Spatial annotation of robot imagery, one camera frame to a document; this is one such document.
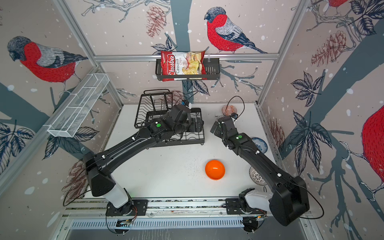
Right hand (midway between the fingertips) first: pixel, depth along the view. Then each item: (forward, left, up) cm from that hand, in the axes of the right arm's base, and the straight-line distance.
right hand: (218, 131), depth 83 cm
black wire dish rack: (+22, +44, -1) cm, 49 cm away
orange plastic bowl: (-16, +1, -17) cm, 23 cm away
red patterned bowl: (+31, -11, -16) cm, 37 cm away
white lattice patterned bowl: (-19, -22, -18) cm, 34 cm away
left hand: (-4, +11, +12) cm, 17 cm away
